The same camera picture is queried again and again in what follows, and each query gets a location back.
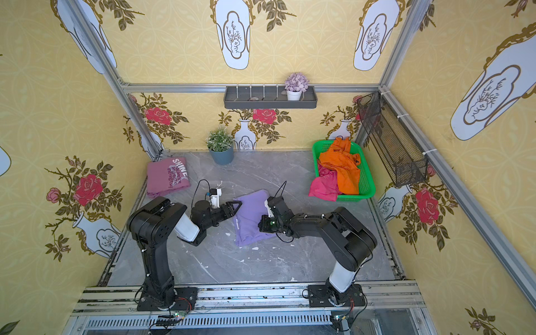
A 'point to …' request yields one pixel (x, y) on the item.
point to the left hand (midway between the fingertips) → (241, 207)
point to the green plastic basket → (367, 187)
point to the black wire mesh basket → (405, 167)
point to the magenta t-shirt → (325, 186)
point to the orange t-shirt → (339, 159)
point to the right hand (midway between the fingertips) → (257, 228)
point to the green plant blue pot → (220, 143)
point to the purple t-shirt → (246, 220)
